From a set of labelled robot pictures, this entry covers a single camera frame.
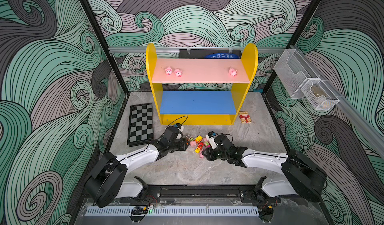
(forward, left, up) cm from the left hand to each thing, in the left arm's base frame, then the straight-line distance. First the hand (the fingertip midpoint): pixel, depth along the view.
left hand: (189, 141), depth 84 cm
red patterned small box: (+22, -39, -6) cm, 46 cm away
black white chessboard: (+10, +32, -4) cm, 33 cm away
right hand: (-4, -9, -5) cm, 11 cm away
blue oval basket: (+45, -20, +28) cm, 57 cm away
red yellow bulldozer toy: (0, -7, -5) cm, 8 cm away
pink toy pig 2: (+1, -2, -5) cm, 6 cm away
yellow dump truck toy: (+4, -6, -5) cm, 9 cm away
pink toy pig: (-7, -7, -5) cm, 11 cm away
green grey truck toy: (+6, 0, -5) cm, 7 cm away
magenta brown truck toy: (+1, -10, -4) cm, 11 cm away
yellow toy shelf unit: (+32, -8, +9) cm, 34 cm away
